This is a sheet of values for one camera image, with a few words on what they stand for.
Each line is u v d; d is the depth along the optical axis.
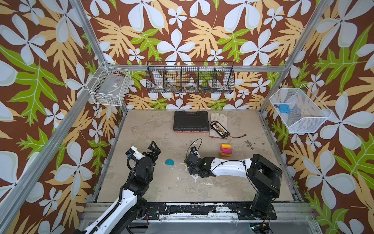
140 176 0.60
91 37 0.78
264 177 0.46
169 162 0.91
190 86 0.99
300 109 0.82
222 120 1.13
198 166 0.67
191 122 1.09
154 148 0.74
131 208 0.55
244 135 1.05
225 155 0.91
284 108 0.86
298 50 0.83
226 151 0.91
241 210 0.74
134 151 0.69
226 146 0.92
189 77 0.98
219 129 1.05
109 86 0.86
